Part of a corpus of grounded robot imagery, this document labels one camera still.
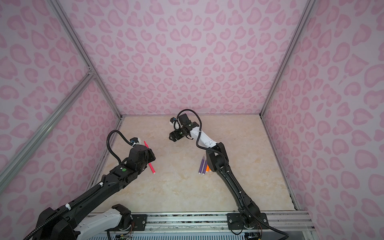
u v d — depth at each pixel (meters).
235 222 0.74
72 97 0.76
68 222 0.40
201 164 0.93
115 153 0.60
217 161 0.70
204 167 0.92
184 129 0.84
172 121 0.98
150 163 0.75
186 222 0.75
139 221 0.73
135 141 0.72
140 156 0.63
